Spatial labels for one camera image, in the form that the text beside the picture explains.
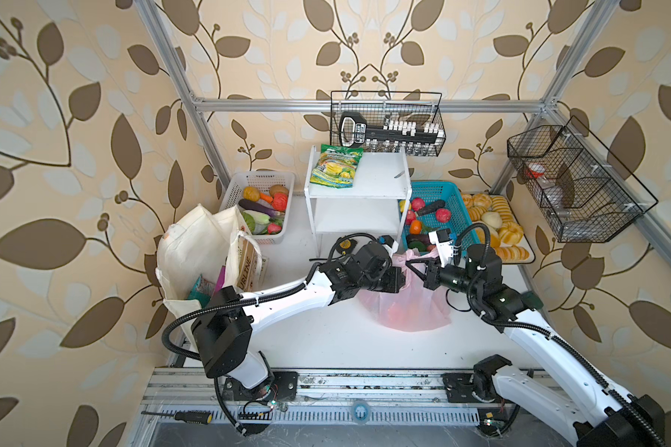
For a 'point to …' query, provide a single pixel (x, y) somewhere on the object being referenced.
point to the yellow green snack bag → (335, 166)
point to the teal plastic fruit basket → (454, 201)
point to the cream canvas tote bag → (197, 246)
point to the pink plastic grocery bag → (419, 304)
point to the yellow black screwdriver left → (195, 417)
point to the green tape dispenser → (531, 300)
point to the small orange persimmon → (416, 227)
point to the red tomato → (280, 201)
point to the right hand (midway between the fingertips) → (409, 265)
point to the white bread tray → (507, 235)
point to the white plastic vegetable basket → (235, 182)
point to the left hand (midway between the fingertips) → (413, 281)
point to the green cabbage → (252, 218)
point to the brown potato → (251, 193)
